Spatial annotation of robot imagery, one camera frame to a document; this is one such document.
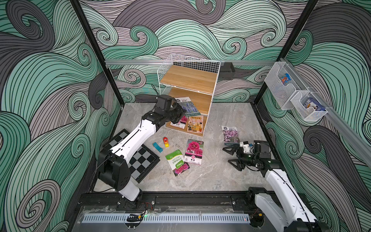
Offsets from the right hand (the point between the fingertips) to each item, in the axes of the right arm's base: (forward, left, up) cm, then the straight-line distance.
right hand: (226, 155), depth 78 cm
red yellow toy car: (+14, +36, -9) cm, 40 cm away
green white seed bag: (+1, +29, -11) cm, 31 cm away
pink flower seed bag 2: (+8, +17, -11) cm, 22 cm away
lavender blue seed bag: (+27, +22, +14) cm, 38 cm away
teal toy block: (+9, +39, -11) cm, 42 cm away
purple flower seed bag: (+20, -10, -12) cm, 25 cm away
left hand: (+20, +21, +18) cm, 34 cm away
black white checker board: (0, +48, -7) cm, 48 cm away
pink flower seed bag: (+30, +26, -9) cm, 40 cm away
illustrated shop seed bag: (+30, +15, -11) cm, 35 cm away
